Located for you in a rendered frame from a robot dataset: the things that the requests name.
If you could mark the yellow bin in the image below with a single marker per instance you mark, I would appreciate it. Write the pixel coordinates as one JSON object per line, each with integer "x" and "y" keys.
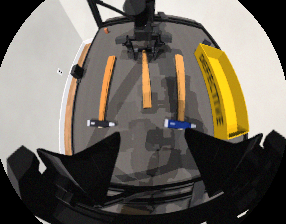
{"x": 230, "y": 96}

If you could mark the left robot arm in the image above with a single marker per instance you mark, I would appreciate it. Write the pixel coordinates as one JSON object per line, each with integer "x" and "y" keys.
{"x": 138, "y": 9}

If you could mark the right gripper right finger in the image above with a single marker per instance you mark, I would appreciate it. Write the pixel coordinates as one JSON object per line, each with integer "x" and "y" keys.
{"x": 216, "y": 159}

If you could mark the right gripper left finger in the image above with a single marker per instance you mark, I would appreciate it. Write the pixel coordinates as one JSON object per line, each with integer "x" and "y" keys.
{"x": 90, "y": 170}

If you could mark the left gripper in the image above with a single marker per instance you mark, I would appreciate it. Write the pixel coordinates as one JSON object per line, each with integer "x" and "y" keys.
{"x": 127, "y": 42}

